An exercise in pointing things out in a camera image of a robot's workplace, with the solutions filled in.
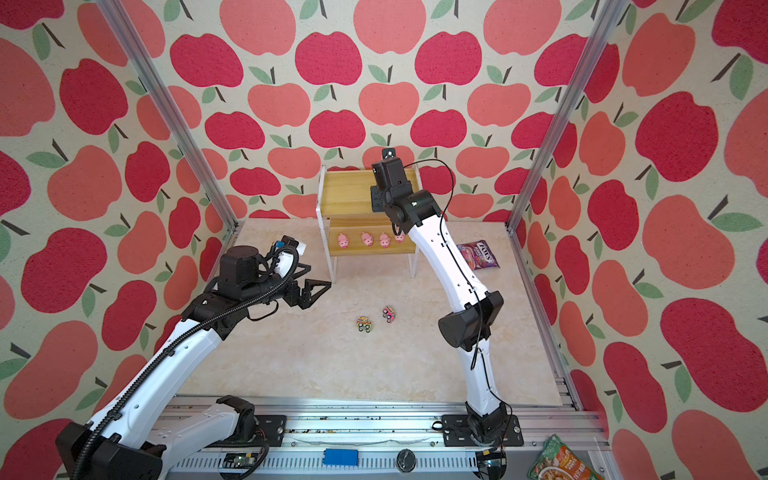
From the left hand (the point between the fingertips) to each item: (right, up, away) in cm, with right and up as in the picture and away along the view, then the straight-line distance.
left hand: (322, 278), depth 72 cm
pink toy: (+2, +10, +21) cm, 23 cm away
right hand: (+18, +24, +8) cm, 31 cm away
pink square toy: (+10, +10, +21) cm, 25 cm away
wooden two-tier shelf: (+3, +14, +29) cm, 33 cm away
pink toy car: (+17, -14, +21) cm, 30 cm away
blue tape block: (+3, -42, -2) cm, 43 cm away
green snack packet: (+56, -43, -3) cm, 71 cm away
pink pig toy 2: (+15, +10, +21) cm, 28 cm away
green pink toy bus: (+9, -16, +19) cm, 26 cm away
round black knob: (+20, -38, -9) cm, 44 cm away
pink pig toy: (+20, +11, +22) cm, 31 cm away
